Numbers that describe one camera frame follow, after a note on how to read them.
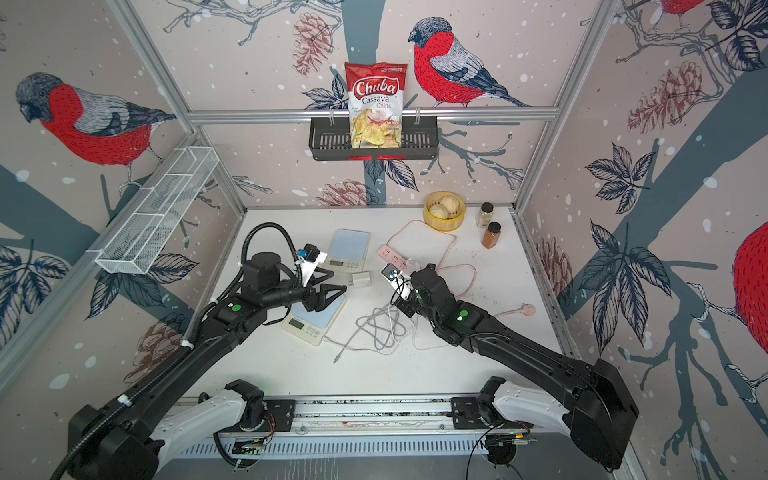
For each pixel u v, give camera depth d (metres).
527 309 0.90
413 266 0.67
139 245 0.72
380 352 0.84
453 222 1.11
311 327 0.88
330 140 0.95
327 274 0.76
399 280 0.63
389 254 1.04
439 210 1.11
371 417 0.74
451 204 1.15
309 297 0.65
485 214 1.08
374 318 0.91
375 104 0.85
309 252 0.63
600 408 0.39
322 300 0.66
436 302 0.57
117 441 0.37
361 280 0.95
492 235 1.03
